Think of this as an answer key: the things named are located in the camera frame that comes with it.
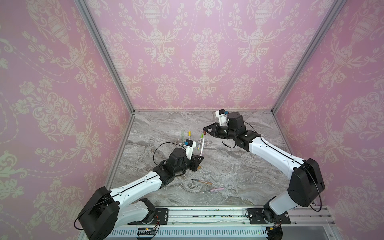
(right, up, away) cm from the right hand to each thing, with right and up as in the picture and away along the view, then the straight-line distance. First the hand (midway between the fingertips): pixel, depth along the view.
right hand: (204, 128), depth 79 cm
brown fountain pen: (-1, -31, +6) cm, 31 cm away
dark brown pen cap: (0, -2, 0) cm, 2 cm away
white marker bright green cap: (-1, -9, -1) cm, 9 cm away
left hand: (0, -16, -1) cm, 16 cm away
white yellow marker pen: (-9, -5, +27) cm, 29 cm away
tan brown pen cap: (-2, -24, +13) cm, 28 cm away
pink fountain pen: (+5, -34, +4) cm, 35 cm away
